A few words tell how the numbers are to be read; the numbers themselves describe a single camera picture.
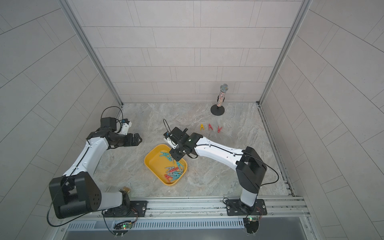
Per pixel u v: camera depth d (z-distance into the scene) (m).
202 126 1.02
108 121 0.65
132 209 0.69
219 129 1.02
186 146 0.56
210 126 1.02
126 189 0.76
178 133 0.61
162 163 0.85
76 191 0.40
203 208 0.72
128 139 0.72
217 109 1.11
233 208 0.68
